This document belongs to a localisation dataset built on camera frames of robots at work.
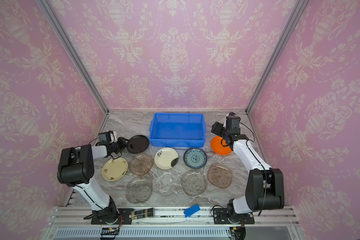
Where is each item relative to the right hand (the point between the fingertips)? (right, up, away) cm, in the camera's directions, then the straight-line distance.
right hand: (218, 126), depth 89 cm
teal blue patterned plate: (-14, -20, +5) cm, 25 cm away
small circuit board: (-58, -51, -16) cm, 79 cm away
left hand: (-58, -10, +11) cm, 59 cm away
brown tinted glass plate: (-47, -24, +3) cm, 53 cm away
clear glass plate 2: (-31, -33, -4) cm, 45 cm away
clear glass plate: (-46, -35, -6) cm, 58 cm away
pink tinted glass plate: (+1, -29, -2) cm, 29 cm away
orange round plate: (0, -11, -1) cm, 11 cm away
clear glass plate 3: (-15, -32, -4) cm, 35 cm away
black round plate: (-51, -12, +10) cm, 54 cm away
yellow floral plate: (-63, -26, +2) cm, 69 cm away
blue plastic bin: (-25, -2, +22) cm, 34 cm away
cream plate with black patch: (-32, -20, +6) cm, 38 cm away
